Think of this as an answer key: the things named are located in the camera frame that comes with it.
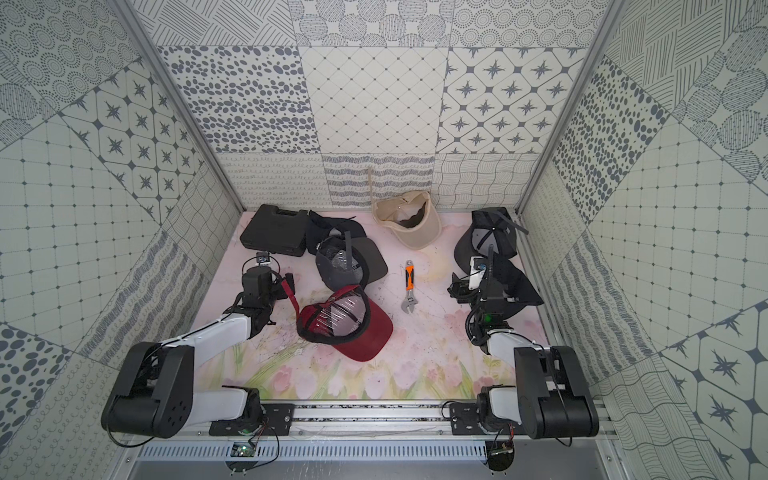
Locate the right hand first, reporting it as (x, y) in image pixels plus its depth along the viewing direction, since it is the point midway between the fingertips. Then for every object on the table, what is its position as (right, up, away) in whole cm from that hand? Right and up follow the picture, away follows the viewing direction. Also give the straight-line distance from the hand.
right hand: (467, 277), depth 91 cm
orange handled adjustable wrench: (-17, -9, +4) cm, 20 cm away
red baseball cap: (-36, -14, -1) cm, 38 cm away
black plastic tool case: (-67, +15, +17) cm, 70 cm away
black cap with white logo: (-51, +16, +19) cm, 57 cm away
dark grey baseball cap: (+13, +17, +20) cm, 29 cm away
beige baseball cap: (-16, +21, +26) cm, 37 cm away
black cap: (-38, +5, -1) cm, 38 cm away
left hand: (-58, +1, -1) cm, 58 cm away
